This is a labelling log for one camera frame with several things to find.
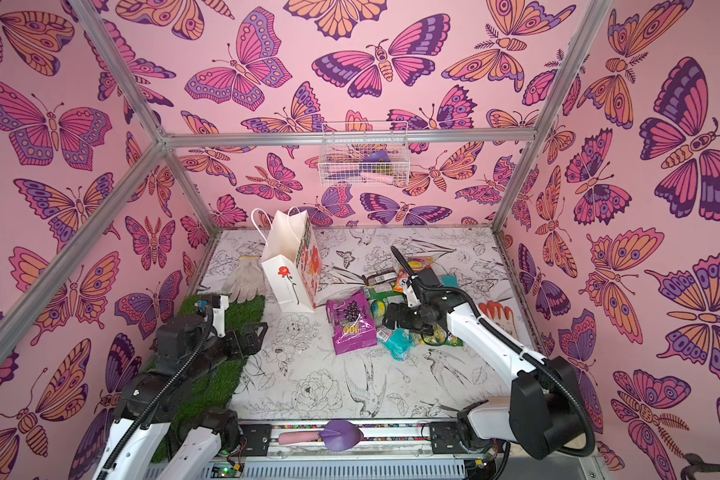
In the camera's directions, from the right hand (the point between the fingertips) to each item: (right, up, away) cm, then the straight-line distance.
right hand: (396, 319), depth 83 cm
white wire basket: (-9, +50, +13) cm, 53 cm away
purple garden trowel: (-16, -26, -10) cm, 32 cm away
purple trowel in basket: (-5, +45, +9) cm, 46 cm away
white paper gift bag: (-28, +17, -5) cm, 33 cm away
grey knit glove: (-51, +9, +23) cm, 56 cm away
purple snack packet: (-12, -2, +5) cm, 13 cm away
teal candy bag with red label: (+1, -7, +4) cm, 9 cm away
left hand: (-35, +2, -12) cm, 37 cm away
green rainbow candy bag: (-4, +3, +13) cm, 14 cm away
